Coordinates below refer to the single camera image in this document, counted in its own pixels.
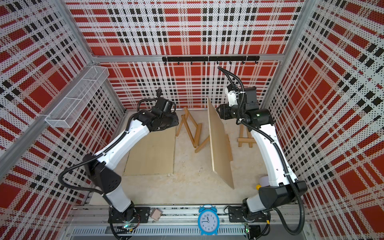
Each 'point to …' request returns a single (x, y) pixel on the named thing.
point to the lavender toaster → (264, 181)
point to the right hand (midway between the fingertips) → (224, 109)
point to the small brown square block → (156, 214)
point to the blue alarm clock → (208, 220)
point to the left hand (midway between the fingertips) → (178, 120)
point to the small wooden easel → (249, 139)
